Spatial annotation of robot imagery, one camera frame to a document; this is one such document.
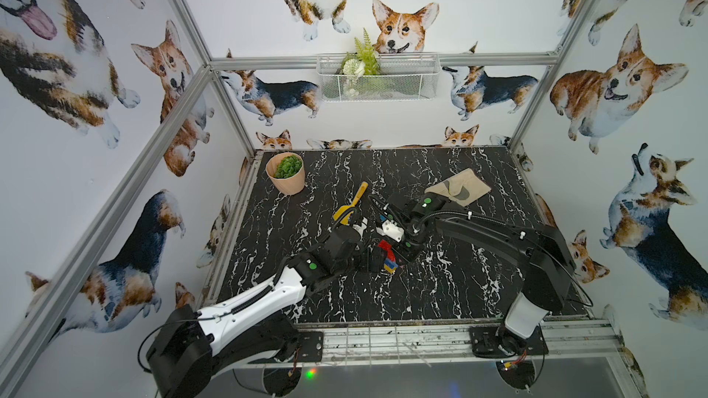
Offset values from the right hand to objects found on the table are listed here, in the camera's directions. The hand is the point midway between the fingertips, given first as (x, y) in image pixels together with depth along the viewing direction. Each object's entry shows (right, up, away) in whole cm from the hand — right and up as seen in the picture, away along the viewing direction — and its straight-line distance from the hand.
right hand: (399, 258), depth 78 cm
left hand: (-6, +2, +1) cm, 7 cm away
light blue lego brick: (-3, -2, +2) cm, 4 cm away
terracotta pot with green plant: (-39, +24, +22) cm, 51 cm away
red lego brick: (-4, +4, -5) cm, 8 cm away
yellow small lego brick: (-2, -6, +8) cm, 10 cm away
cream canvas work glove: (+28, +18, +30) cm, 45 cm away
